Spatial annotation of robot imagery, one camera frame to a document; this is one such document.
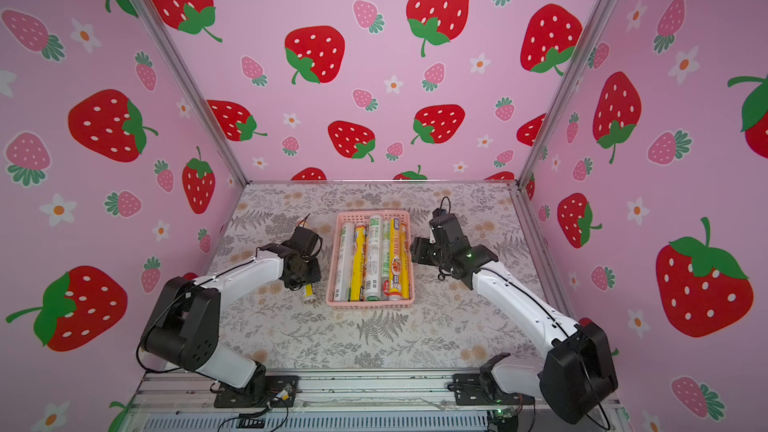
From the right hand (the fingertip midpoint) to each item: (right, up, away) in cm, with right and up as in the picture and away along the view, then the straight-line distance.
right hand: (429, 242), depth 83 cm
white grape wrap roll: (-17, -6, +7) cm, 19 cm away
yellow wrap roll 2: (-22, -9, +10) cm, 25 cm away
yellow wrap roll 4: (-7, -7, +11) cm, 15 cm away
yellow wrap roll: (-35, -14, +2) cm, 38 cm away
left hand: (-35, -11, +9) cm, 38 cm away
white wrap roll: (-26, -9, +9) cm, 29 cm away
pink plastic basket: (-24, +7, +20) cm, 32 cm away
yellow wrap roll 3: (-10, -6, +7) cm, 14 cm away
